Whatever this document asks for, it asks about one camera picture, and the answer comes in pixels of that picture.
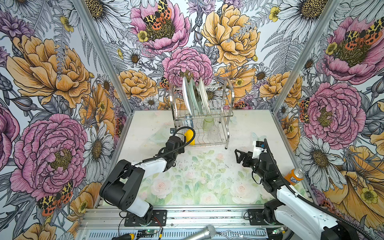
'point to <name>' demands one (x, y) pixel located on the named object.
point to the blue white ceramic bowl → (189, 120)
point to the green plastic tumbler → (208, 123)
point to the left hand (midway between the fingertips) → (179, 144)
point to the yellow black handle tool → (128, 236)
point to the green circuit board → (147, 231)
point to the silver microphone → (209, 232)
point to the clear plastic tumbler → (213, 134)
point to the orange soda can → (295, 176)
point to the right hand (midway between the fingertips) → (240, 156)
